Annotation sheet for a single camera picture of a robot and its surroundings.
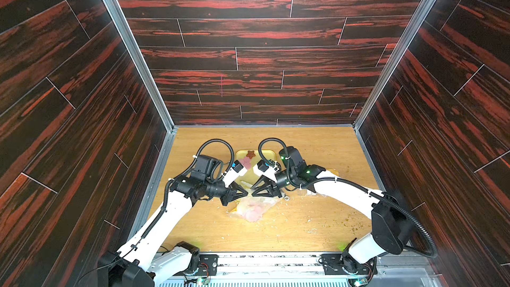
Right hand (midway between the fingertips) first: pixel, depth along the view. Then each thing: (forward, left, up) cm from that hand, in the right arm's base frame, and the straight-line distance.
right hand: (254, 187), depth 76 cm
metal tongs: (+4, -14, -15) cm, 21 cm away
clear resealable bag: (-1, +1, -17) cm, 17 cm away
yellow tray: (+12, +4, -15) cm, 19 cm away
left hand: (-3, +3, +2) cm, 5 cm away
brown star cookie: (+29, +4, -17) cm, 34 cm away
